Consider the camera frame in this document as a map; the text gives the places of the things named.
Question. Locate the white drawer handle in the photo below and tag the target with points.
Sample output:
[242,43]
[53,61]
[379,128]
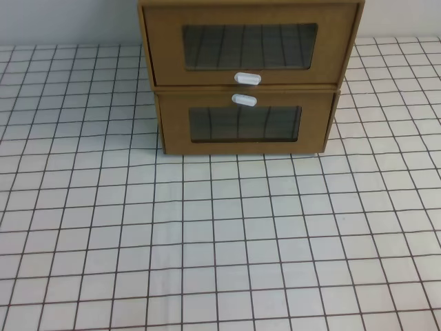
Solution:
[247,79]
[244,100]

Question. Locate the brown cardboard drawer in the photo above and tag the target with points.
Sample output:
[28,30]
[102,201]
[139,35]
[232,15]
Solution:
[207,43]
[282,122]

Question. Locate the white grid tablecloth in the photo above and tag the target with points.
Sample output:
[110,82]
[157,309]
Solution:
[100,230]

